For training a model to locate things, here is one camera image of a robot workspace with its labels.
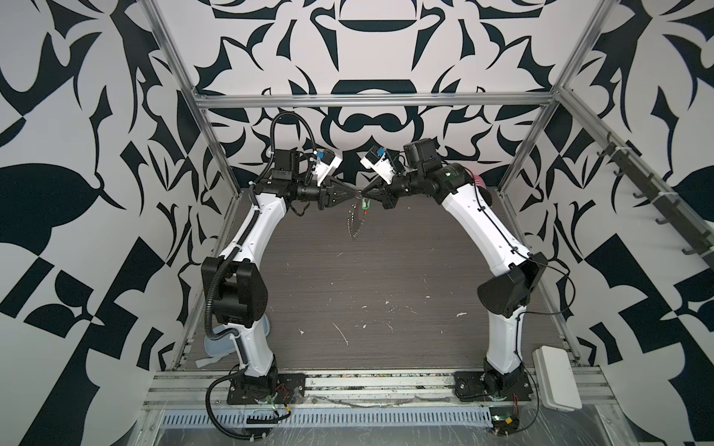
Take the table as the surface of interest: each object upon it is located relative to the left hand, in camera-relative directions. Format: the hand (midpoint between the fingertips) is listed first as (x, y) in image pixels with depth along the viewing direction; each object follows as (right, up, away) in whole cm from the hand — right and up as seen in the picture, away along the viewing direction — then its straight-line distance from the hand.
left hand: (356, 188), depth 77 cm
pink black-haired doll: (+51, +7, +41) cm, 66 cm away
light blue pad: (-38, -44, +1) cm, 58 cm away
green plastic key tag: (+3, -4, +1) cm, 5 cm away
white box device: (+51, -49, -4) cm, 71 cm away
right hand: (+2, 0, -2) cm, 3 cm away
